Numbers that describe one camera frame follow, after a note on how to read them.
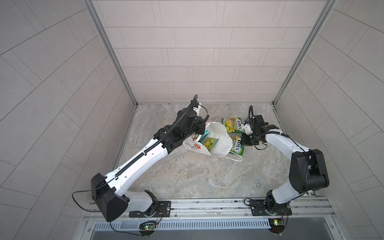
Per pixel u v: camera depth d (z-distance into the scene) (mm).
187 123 501
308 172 439
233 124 1015
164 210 708
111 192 371
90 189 369
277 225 679
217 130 849
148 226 644
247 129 820
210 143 877
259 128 684
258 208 708
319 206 726
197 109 615
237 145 867
